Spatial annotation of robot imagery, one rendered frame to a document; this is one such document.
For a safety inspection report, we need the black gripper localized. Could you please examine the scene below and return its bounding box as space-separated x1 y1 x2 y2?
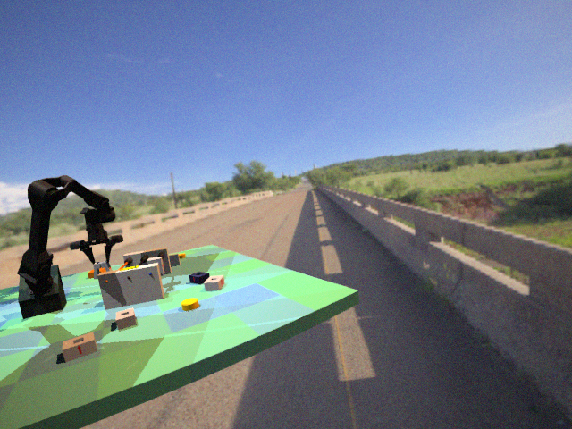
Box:
70 223 123 264

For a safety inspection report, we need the orange block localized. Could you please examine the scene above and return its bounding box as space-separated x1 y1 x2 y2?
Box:
88 268 106 279

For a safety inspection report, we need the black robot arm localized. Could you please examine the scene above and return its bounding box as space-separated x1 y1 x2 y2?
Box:
17 175 115 294

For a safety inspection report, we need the small tan box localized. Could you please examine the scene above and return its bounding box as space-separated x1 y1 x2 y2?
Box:
115 308 137 329

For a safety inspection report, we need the brown rectangular block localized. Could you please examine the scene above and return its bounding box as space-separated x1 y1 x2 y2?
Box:
62 332 97 362

